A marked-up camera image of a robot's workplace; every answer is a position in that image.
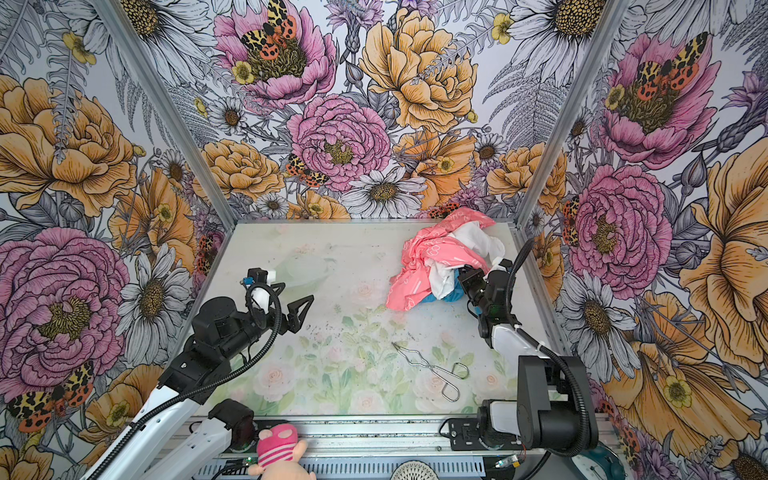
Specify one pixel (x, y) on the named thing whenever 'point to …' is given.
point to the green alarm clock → (598, 463)
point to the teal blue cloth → (457, 295)
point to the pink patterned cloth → (432, 242)
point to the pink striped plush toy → (278, 454)
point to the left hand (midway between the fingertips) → (298, 300)
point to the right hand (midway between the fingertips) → (455, 271)
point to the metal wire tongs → (449, 390)
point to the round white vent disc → (414, 470)
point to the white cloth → (442, 274)
